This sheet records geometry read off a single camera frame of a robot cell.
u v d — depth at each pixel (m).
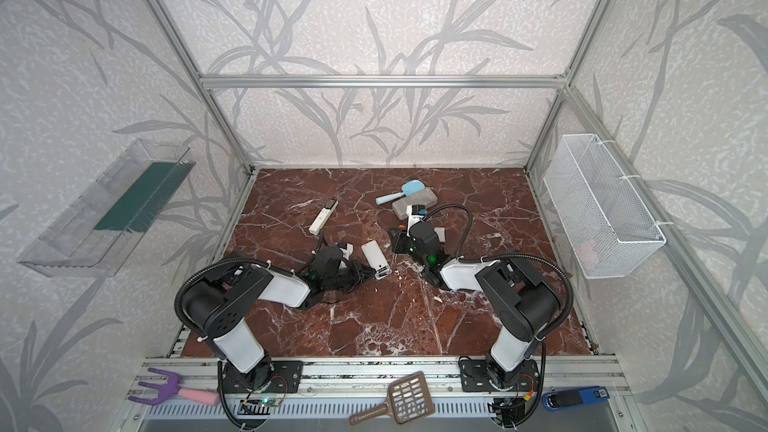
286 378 0.73
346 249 0.90
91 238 0.64
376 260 0.94
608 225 0.61
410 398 0.71
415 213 0.81
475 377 0.73
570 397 0.73
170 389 0.73
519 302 0.47
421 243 0.70
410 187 1.15
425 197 1.08
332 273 0.74
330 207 1.06
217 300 0.49
